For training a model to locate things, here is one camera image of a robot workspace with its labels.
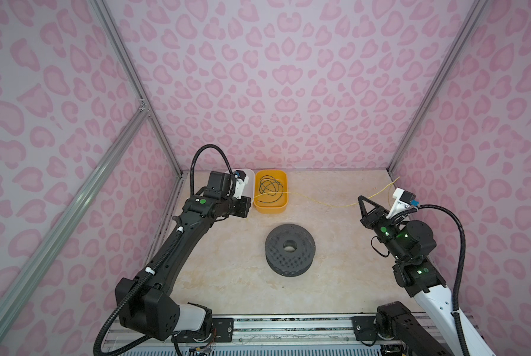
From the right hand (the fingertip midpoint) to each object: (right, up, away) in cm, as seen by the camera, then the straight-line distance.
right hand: (359, 197), depth 66 cm
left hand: (-34, -2, +12) cm, 36 cm away
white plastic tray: (-37, +3, +42) cm, 57 cm away
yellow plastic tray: (-27, +1, +41) cm, 49 cm away
